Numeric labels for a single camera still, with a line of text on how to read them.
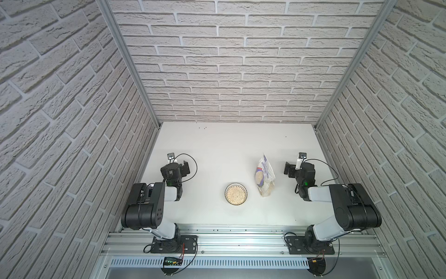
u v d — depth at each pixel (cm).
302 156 81
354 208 45
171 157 80
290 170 86
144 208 52
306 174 73
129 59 86
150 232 50
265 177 81
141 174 100
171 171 72
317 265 69
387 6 69
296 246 73
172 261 72
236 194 83
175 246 68
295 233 75
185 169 87
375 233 77
